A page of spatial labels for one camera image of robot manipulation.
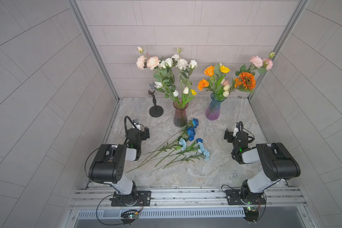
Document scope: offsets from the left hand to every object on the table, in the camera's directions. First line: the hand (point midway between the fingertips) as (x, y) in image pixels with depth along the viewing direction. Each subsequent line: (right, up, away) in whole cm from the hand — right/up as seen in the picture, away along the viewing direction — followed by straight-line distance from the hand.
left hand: (141, 125), depth 95 cm
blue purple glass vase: (+52, +10, +13) cm, 55 cm away
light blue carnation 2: (+39, -13, -10) cm, 42 cm away
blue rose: (+37, +1, +1) cm, 37 cm away
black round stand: (+8, +9, +11) cm, 17 cm away
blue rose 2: (+34, -3, -4) cm, 34 cm away
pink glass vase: (+27, +6, -2) cm, 28 cm away
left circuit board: (+2, -39, -30) cm, 49 cm away
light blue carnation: (+28, -10, -9) cm, 31 cm away
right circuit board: (+61, -40, -27) cm, 77 cm away
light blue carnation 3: (+41, -16, -12) cm, 46 cm away
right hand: (+63, -2, 0) cm, 63 cm away
